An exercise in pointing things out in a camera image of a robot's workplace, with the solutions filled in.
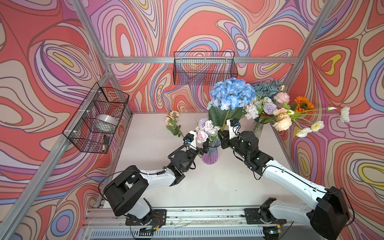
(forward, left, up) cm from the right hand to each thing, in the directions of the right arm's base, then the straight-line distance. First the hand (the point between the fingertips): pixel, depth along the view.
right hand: (218, 133), depth 77 cm
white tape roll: (+1, +55, +10) cm, 56 cm away
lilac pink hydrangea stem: (+11, -23, +8) cm, 26 cm away
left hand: (-1, +8, +2) cm, 8 cm away
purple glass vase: (-5, +3, -16) cm, 17 cm away
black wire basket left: (+18, +64, +10) cm, 67 cm away
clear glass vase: (+13, -28, -10) cm, 32 cm away
